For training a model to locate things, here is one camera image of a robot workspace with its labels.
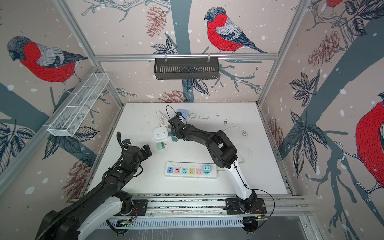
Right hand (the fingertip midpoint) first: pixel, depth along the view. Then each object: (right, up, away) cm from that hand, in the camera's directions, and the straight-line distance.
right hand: (177, 129), depth 101 cm
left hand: (-19, -10, -16) cm, 26 cm away
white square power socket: (-12, -2, 0) cm, 12 cm away
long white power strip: (+11, -22, -17) cm, 30 cm away
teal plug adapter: (+19, -20, -21) cm, 34 cm away
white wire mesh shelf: (-51, +15, -23) cm, 58 cm away
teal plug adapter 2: (-2, -6, -3) cm, 7 cm away
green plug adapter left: (-10, -10, -6) cm, 16 cm away
